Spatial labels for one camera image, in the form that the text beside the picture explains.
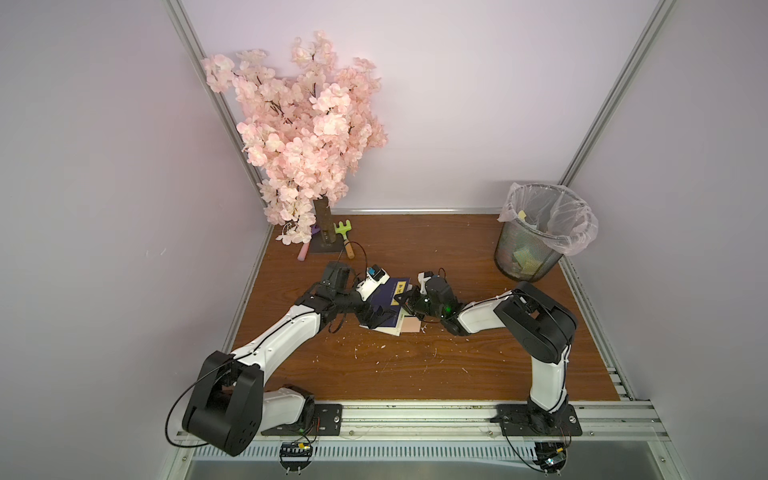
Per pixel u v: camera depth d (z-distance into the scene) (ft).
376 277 2.38
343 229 3.73
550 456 2.30
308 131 2.11
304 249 3.50
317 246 3.64
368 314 2.39
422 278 3.00
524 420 2.38
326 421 2.39
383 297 3.08
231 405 1.33
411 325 2.80
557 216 3.07
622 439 2.38
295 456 2.37
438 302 2.45
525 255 2.99
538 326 1.65
